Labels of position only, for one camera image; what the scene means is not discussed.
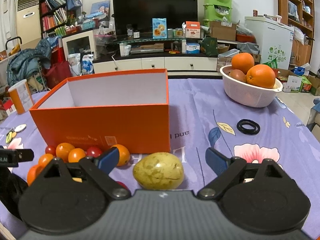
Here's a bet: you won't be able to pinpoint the orange cardboard box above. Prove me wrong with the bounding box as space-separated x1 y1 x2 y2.
30 69 170 154

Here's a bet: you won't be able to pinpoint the dark bookshelf with books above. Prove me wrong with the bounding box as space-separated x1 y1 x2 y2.
39 0 82 39

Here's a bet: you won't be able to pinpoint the small orange tomato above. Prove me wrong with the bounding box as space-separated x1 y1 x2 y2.
55 142 75 163
68 148 86 163

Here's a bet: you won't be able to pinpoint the black flat television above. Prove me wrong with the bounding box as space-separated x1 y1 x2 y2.
113 0 198 36

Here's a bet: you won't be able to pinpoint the white tv cabinet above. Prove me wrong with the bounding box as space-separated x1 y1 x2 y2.
93 38 217 76

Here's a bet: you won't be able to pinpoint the brown wooden shelf unit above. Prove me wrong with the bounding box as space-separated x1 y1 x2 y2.
278 0 315 66

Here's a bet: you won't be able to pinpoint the brown cardboard box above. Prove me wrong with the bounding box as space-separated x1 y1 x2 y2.
209 21 236 41

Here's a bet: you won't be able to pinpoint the white key tag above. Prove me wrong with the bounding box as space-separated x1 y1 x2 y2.
14 124 27 133

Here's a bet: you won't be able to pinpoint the small orange tangerine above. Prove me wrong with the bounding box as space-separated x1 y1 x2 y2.
112 144 131 166

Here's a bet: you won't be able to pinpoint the blue puffer jacket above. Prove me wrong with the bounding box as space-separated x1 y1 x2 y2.
7 39 52 87

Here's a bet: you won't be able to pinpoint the green stacked plastic baskets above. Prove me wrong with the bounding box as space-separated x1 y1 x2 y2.
203 0 232 27

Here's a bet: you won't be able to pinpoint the orange white carton box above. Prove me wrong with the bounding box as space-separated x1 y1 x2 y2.
182 21 201 38

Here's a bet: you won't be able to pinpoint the blue snack bag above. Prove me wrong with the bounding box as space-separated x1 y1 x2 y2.
152 18 167 38

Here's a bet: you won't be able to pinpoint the yellow-green passion fruit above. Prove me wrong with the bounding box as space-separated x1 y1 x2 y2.
133 152 184 190

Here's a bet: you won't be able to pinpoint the orange in bowl back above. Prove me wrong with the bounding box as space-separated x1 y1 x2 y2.
231 53 254 74

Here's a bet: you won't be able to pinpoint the orange white canister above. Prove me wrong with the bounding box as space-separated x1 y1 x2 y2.
8 79 34 114

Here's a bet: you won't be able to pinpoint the brown kiwi in bowl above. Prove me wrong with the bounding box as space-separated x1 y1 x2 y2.
229 69 247 83

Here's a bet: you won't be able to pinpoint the white glass-door small cabinet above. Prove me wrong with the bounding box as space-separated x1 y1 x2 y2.
62 29 97 60

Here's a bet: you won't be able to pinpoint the white floor air conditioner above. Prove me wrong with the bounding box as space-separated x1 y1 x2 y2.
16 0 41 49

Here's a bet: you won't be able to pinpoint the red gift bag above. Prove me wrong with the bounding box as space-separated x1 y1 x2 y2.
42 47 72 89

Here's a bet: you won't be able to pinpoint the orange in bowl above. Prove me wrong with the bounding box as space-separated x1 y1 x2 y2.
231 53 254 74
246 64 276 89

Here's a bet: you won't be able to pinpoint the red cherry tomato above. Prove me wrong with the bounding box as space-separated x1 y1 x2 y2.
45 145 56 156
86 146 103 158

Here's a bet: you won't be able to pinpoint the white plastic colander bowl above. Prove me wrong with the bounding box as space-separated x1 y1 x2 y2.
220 65 283 108

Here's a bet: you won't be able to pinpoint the black rubber ring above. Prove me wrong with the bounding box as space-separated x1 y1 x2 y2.
236 119 261 136

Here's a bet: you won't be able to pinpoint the orange in bowl front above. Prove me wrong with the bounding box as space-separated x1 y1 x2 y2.
246 64 276 89

